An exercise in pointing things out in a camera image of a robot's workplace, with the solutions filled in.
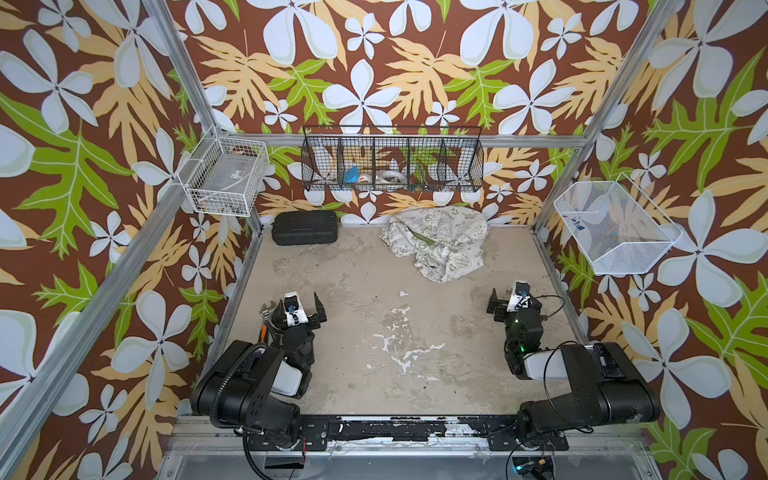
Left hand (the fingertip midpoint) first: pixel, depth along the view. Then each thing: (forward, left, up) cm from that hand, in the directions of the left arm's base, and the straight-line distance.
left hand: (298, 295), depth 86 cm
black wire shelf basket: (+43, -28, +18) cm, 54 cm away
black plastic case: (+34, +5, -6) cm, 35 cm away
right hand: (+4, -64, -2) cm, 64 cm away
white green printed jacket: (+24, -47, -2) cm, 53 cm away
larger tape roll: (+38, -28, +14) cm, 49 cm away
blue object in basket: (+34, -14, +17) cm, 41 cm away
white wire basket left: (+28, +22, +22) cm, 42 cm away
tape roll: (+35, -19, +15) cm, 42 cm away
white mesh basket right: (+15, -91, +15) cm, 93 cm away
